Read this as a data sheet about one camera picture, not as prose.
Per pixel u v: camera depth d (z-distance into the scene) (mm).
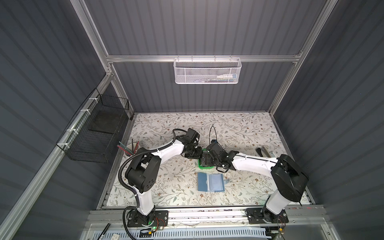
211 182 846
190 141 737
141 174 491
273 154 937
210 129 1116
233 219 739
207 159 806
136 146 891
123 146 857
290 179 469
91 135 728
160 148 550
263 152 1022
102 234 692
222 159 677
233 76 912
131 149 909
